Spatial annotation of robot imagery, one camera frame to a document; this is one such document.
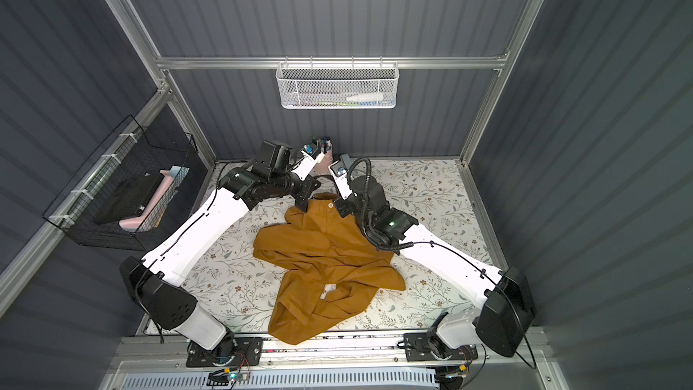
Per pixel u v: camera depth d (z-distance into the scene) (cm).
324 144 111
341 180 62
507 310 40
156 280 42
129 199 67
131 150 77
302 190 67
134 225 65
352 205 63
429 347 66
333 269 85
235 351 71
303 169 64
